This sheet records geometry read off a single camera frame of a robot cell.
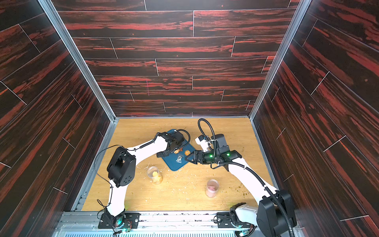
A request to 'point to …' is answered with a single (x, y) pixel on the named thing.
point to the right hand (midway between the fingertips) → (192, 157)
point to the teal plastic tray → (177, 159)
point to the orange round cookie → (187, 152)
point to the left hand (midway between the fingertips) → (159, 147)
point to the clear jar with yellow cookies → (154, 173)
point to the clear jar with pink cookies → (212, 186)
